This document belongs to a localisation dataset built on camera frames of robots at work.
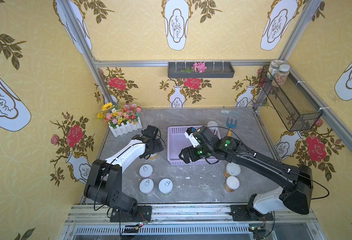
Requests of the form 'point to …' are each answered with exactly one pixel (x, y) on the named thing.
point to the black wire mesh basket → (291, 102)
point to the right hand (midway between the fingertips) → (187, 149)
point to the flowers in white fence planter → (122, 119)
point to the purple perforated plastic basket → (177, 140)
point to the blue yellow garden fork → (230, 126)
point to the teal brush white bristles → (225, 112)
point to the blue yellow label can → (212, 125)
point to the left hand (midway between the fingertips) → (148, 148)
